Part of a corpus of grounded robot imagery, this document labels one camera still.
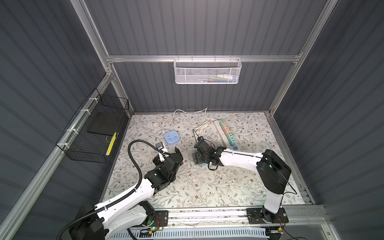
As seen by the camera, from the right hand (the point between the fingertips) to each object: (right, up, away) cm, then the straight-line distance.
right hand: (200, 156), depth 91 cm
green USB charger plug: (+16, +22, +14) cm, 30 cm away
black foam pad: (-49, +20, -16) cm, 56 cm away
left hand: (-17, +5, -11) cm, 21 cm away
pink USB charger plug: (+17, +19, +13) cm, 29 cm away
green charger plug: (+20, +13, +8) cm, 25 cm away
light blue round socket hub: (-19, +11, +11) cm, 25 cm away
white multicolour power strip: (+17, +11, +12) cm, 24 cm away
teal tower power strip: (+2, -5, 0) cm, 5 cm away
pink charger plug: (+19, +16, +10) cm, 27 cm away
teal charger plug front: (+21, +9, +5) cm, 23 cm away
